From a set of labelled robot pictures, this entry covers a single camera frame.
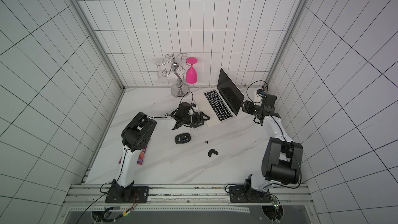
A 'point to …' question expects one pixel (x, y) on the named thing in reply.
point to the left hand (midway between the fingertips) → (206, 122)
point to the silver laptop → (221, 103)
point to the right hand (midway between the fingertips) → (241, 102)
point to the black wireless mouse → (182, 138)
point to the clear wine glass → (162, 76)
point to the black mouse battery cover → (212, 151)
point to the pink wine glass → (191, 74)
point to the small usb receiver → (206, 141)
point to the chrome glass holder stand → (179, 90)
